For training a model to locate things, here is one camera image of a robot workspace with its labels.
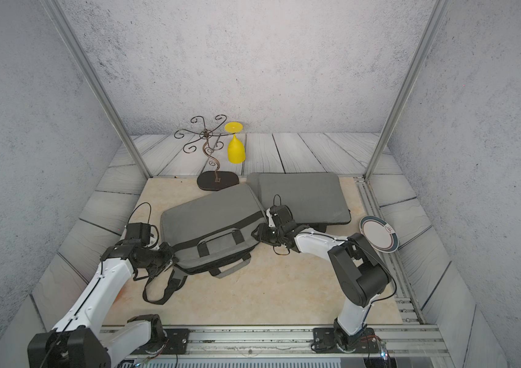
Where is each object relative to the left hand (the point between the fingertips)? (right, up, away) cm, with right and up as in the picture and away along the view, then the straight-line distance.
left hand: (182, 257), depth 82 cm
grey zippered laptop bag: (+9, +7, +7) cm, 13 cm away
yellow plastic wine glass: (+17, +41, +17) cm, 47 cm away
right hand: (+25, +6, +7) cm, 27 cm away
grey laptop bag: (+51, +21, +22) cm, 59 cm away
